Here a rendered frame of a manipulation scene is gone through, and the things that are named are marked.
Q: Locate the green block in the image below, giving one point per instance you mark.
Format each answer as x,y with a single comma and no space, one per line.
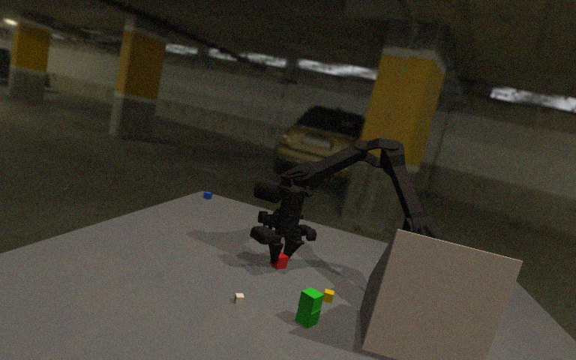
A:
311,300
307,319

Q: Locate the red block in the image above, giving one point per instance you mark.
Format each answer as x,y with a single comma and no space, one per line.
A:
281,262

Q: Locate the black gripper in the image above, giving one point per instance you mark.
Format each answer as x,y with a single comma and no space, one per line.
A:
287,226

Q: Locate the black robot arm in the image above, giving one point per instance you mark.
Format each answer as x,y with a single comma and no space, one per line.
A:
309,175

